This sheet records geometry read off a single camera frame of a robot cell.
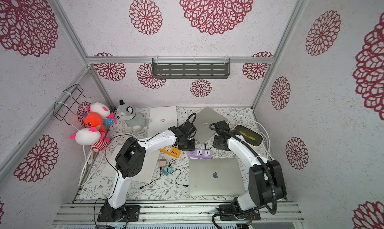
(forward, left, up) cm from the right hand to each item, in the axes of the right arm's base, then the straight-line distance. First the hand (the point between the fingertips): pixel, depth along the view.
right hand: (219, 142), depth 89 cm
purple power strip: (-4, +10, -7) cm, 13 cm away
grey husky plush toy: (+15, +56, -1) cm, 58 cm away
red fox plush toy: (+7, +74, +12) cm, 75 cm away
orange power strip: (-3, +29, -6) cm, 30 cm away
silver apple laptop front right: (-17, +3, -9) cm, 20 cm away
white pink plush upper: (+17, +75, +11) cm, 78 cm away
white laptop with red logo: (+25, +40, -8) cm, 48 cm away
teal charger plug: (-15, +31, -6) cm, 35 cm away
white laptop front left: (-17, +39, -7) cm, 44 cm away
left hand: (-2, +15, -6) cm, 17 cm away
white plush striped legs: (-5, +70, +12) cm, 71 cm away
